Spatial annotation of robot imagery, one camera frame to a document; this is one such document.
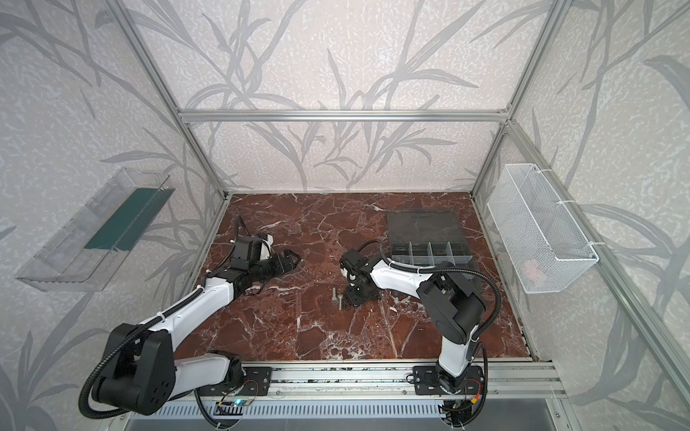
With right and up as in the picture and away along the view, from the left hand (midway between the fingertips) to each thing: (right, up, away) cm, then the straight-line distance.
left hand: (291, 262), depth 87 cm
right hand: (+21, -12, +3) cm, 24 cm away
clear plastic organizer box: (+49, +6, +19) cm, 53 cm away
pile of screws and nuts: (+14, -13, +2) cm, 19 cm away
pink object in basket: (+71, 0, -13) cm, 72 cm away
